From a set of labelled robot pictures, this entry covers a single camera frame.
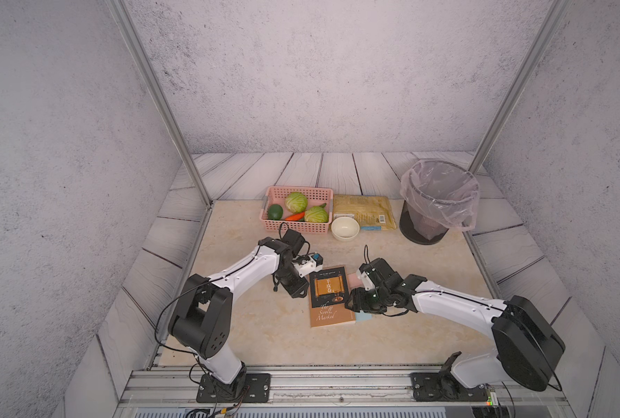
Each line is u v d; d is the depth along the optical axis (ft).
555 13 2.31
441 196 3.35
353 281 3.05
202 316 1.49
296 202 3.65
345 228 3.52
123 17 2.33
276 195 3.91
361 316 2.72
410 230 3.50
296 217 3.67
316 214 3.46
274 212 3.66
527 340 1.38
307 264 2.60
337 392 2.39
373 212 3.75
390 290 2.15
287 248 2.16
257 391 2.39
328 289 2.99
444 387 2.11
